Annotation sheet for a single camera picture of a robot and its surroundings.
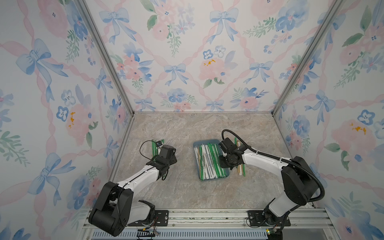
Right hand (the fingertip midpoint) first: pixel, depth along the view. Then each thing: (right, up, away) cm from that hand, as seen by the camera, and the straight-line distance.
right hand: (222, 163), depth 90 cm
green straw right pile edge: (+13, -5, 0) cm, 14 cm away
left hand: (-31, +5, +1) cm, 31 cm away
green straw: (-3, +4, +6) cm, 8 cm away
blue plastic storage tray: (-9, +2, +5) cm, 10 cm away
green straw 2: (-12, -7, -2) cm, 14 cm away
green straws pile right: (+12, +12, +14) cm, 22 cm away
